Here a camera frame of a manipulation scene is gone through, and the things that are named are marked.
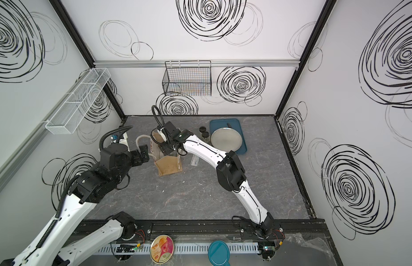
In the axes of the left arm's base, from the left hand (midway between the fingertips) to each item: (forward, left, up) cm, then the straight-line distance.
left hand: (137, 148), depth 69 cm
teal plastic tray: (+42, -36, -29) cm, 62 cm away
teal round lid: (-34, -35, -20) cm, 53 cm away
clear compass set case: (+11, -22, -27) cm, 37 cm away
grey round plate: (+26, -41, -26) cm, 55 cm away
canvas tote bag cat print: (+5, -7, -23) cm, 24 cm away
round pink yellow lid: (-32, -12, -25) cm, 42 cm away
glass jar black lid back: (+28, -26, -18) cm, 42 cm away
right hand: (+13, -7, -16) cm, 21 cm away
